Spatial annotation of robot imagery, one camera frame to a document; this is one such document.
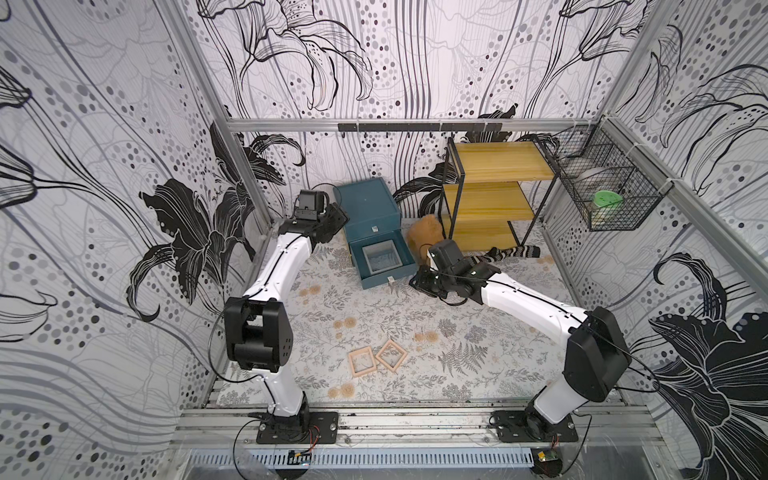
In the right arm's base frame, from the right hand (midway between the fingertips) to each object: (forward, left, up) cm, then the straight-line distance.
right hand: (412, 280), depth 84 cm
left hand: (+16, +19, +9) cm, 27 cm away
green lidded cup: (+15, -53, +17) cm, 57 cm away
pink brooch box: (-18, +15, -14) cm, 27 cm away
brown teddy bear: (+23, -5, -6) cm, 24 cm away
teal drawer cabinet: (+19, +11, +7) cm, 23 cm away
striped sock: (+20, -31, -14) cm, 39 cm away
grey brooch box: (+17, +10, -10) cm, 22 cm away
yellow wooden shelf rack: (+32, -25, +4) cm, 41 cm away
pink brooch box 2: (-16, +6, -15) cm, 23 cm away
